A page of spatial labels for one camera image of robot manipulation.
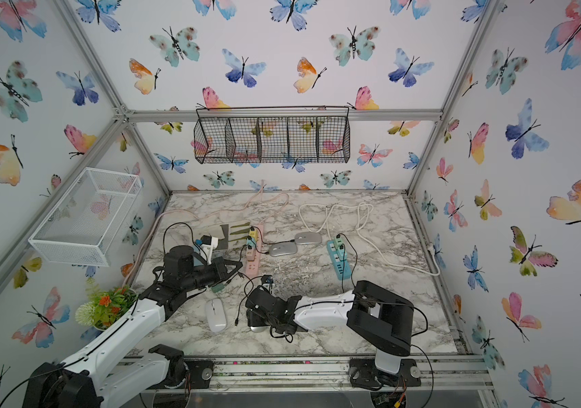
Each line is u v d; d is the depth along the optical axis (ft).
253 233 3.23
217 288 2.95
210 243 2.47
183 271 2.08
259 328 2.65
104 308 2.24
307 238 3.39
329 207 3.76
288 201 3.88
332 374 2.47
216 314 2.74
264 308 2.06
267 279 2.53
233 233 3.44
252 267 3.06
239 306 2.84
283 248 3.29
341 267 3.05
